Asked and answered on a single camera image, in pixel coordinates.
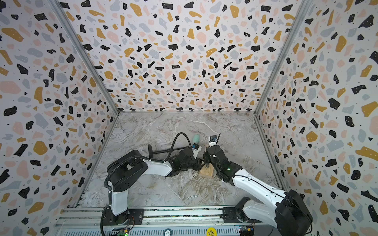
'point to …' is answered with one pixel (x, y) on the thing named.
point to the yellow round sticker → (211, 231)
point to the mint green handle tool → (196, 138)
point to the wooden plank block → (207, 170)
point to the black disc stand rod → (151, 153)
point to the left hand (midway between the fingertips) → (209, 162)
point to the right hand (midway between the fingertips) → (209, 149)
